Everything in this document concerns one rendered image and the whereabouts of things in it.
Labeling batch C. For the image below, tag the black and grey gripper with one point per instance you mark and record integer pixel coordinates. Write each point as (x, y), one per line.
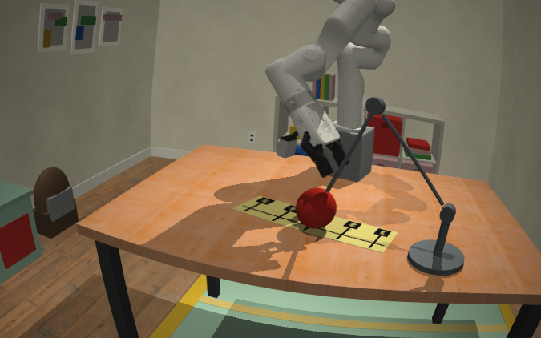
(317, 126)

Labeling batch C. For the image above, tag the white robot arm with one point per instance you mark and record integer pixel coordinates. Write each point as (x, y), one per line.
(287, 75)

